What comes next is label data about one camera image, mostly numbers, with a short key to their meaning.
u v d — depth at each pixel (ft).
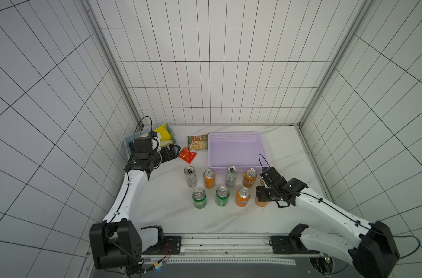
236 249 2.39
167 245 2.34
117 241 1.29
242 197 2.51
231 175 2.66
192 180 2.75
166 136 3.41
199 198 2.51
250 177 2.73
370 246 1.26
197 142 3.61
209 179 2.73
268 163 3.43
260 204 2.73
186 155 3.38
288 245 2.17
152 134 2.38
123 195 1.51
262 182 2.15
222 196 2.55
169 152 2.38
